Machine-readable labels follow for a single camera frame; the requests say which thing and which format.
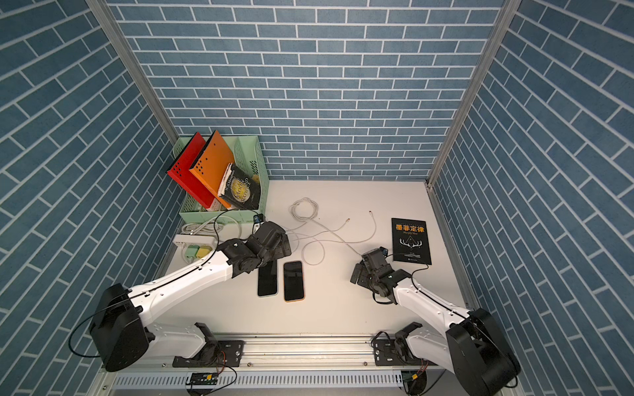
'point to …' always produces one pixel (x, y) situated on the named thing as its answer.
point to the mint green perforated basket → (249, 154)
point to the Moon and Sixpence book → (239, 189)
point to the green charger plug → (191, 251)
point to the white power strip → (181, 242)
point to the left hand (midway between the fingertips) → (285, 247)
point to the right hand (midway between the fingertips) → (364, 278)
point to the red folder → (180, 169)
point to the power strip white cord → (209, 225)
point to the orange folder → (210, 165)
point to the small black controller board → (203, 379)
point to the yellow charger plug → (204, 251)
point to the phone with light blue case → (267, 279)
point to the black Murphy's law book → (410, 241)
